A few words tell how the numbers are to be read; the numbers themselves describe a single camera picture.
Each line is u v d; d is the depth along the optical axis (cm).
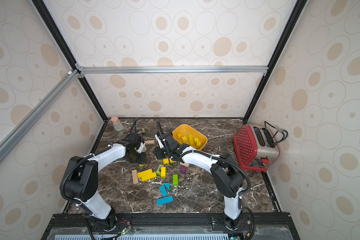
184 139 104
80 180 47
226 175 48
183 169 92
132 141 75
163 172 90
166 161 94
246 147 88
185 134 109
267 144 84
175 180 86
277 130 84
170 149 67
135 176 88
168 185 84
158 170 90
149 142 105
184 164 93
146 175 90
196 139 104
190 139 106
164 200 81
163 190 84
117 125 111
